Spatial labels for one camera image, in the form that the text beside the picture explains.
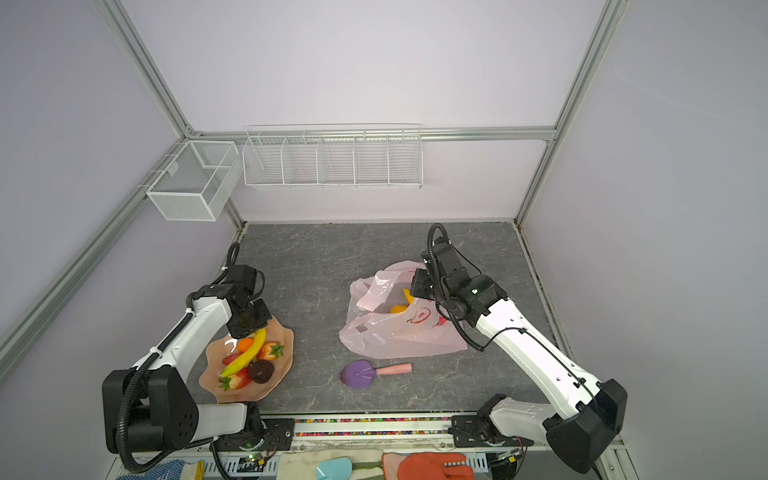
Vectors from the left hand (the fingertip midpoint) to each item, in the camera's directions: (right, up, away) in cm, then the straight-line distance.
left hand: (262, 327), depth 84 cm
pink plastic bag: (+32, +2, -11) cm, 34 cm away
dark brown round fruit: (+2, -11, -5) cm, 12 cm away
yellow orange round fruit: (+38, +4, +7) cm, 39 cm away
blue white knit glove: (-14, -29, -16) cm, 36 cm away
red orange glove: (+45, -28, -15) cm, 55 cm away
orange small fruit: (-4, -4, -1) cm, 6 cm away
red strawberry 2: (-4, -13, -6) cm, 15 cm away
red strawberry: (+3, -7, -1) cm, 7 cm away
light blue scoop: (+24, -29, -14) cm, 41 cm away
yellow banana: (0, -3, -3) cm, 4 cm away
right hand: (+44, +14, -8) cm, 46 cm away
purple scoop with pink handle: (+28, -13, -2) cm, 31 cm away
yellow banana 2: (+42, +7, +13) cm, 44 cm away
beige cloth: (+16, -29, -14) cm, 36 cm away
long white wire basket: (+17, +53, +15) cm, 58 cm away
